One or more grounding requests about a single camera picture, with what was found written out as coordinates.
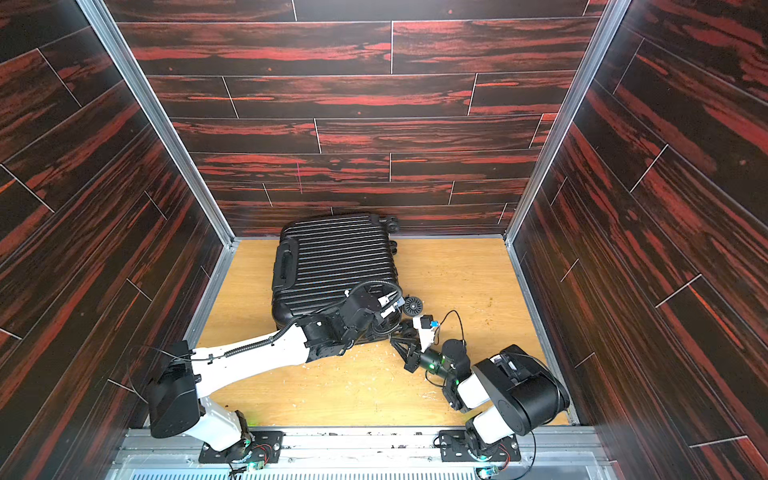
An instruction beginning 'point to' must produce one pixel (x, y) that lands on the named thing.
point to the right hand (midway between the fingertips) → (396, 338)
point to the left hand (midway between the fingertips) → (377, 300)
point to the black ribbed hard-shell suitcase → (320, 259)
